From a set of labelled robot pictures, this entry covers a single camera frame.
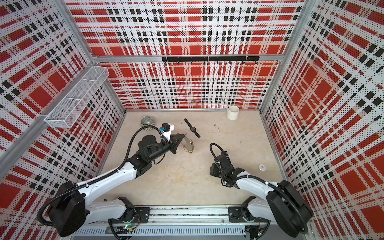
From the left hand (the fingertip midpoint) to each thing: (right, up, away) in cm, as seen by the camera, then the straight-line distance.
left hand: (185, 135), depth 76 cm
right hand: (+17, -21, +13) cm, 30 cm away
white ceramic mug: (+32, +15, +35) cm, 50 cm away
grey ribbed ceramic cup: (-34, +8, +35) cm, 49 cm away
